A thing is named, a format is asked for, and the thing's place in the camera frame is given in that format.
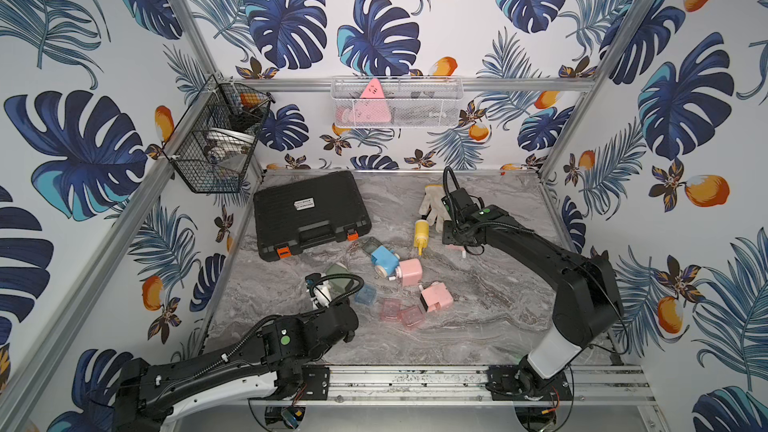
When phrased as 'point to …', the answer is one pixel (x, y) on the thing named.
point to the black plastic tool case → (290, 216)
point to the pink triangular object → (372, 106)
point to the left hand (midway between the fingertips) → (353, 301)
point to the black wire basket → (213, 144)
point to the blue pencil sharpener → (385, 262)
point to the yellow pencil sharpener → (421, 235)
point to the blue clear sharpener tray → (365, 295)
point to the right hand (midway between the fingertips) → (455, 233)
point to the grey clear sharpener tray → (371, 244)
